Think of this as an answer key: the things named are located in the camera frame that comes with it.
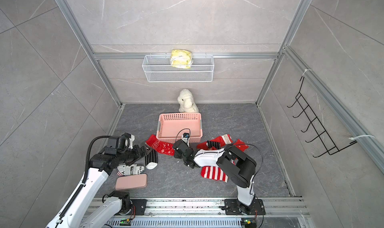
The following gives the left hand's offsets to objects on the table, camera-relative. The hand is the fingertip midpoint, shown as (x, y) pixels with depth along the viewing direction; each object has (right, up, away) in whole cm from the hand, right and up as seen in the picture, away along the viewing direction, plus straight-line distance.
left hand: (147, 150), depth 77 cm
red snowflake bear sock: (+3, -1, +15) cm, 16 cm away
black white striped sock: (-1, -9, +12) cm, 15 cm away
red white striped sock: (+36, -14, +6) cm, 40 cm away
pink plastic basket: (+8, +10, +27) cm, 30 cm away
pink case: (-10, -19, +3) cm, 21 cm away
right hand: (+15, -3, +14) cm, 21 cm away
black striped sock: (+38, 0, +18) cm, 42 cm away
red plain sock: (+44, +2, +21) cm, 49 cm away
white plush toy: (+20, +25, +18) cm, 37 cm away
